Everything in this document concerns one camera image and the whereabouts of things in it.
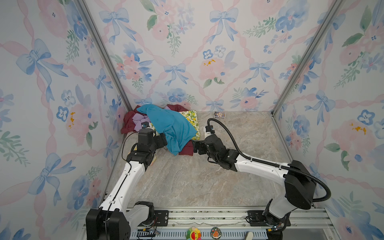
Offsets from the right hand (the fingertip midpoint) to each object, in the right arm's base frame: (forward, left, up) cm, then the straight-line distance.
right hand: (198, 139), depth 82 cm
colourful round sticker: (-41, +2, -17) cm, 45 cm away
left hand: (+1, +22, +3) cm, 22 cm away
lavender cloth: (+27, +44, -13) cm, 53 cm away
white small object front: (-42, -24, -16) cm, 51 cm away
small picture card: (+35, -17, -17) cm, 42 cm away
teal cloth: (+14, +15, -9) cm, 22 cm away
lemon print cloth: (+30, +5, -14) cm, 34 cm away
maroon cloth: (+22, +51, -16) cm, 58 cm away
